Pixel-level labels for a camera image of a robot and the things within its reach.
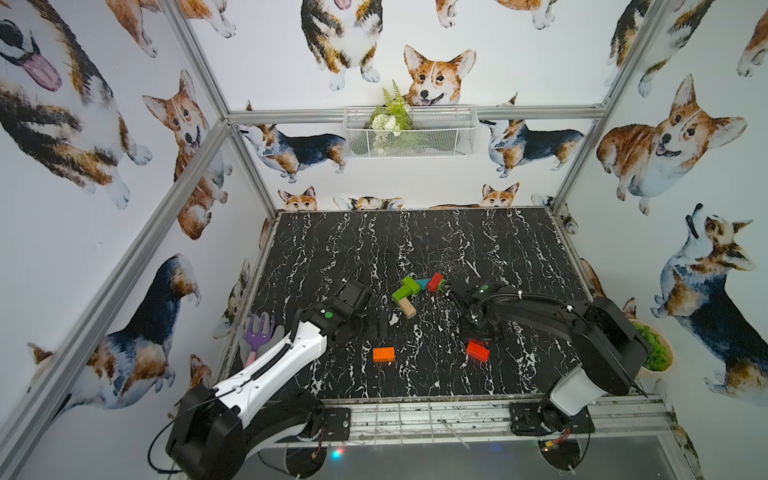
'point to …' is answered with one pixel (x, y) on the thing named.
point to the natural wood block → (407, 308)
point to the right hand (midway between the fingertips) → (473, 336)
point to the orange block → (384, 354)
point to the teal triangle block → (423, 283)
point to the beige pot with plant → (659, 354)
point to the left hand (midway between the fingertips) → (380, 323)
